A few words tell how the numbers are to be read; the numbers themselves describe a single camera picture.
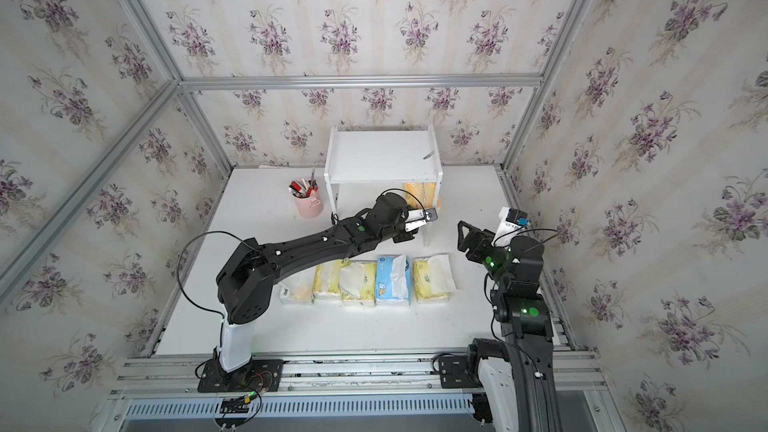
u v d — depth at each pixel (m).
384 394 0.72
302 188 1.01
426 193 0.87
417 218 0.72
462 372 0.73
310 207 0.99
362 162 0.76
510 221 0.60
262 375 0.73
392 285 0.84
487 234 0.62
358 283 0.84
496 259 0.60
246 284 0.48
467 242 0.64
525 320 0.48
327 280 0.86
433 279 0.86
